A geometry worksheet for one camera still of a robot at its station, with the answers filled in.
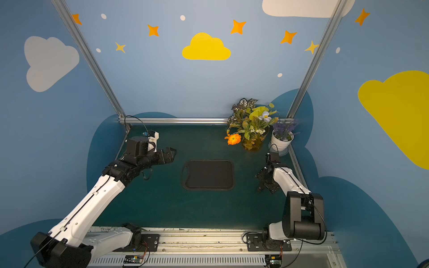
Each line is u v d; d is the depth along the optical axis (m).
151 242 0.75
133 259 0.72
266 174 0.66
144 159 0.60
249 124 0.91
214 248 0.74
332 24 0.74
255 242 0.75
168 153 0.67
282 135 0.99
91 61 0.85
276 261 0.72
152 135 0.66
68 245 0.38
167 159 0.67
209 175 0.95
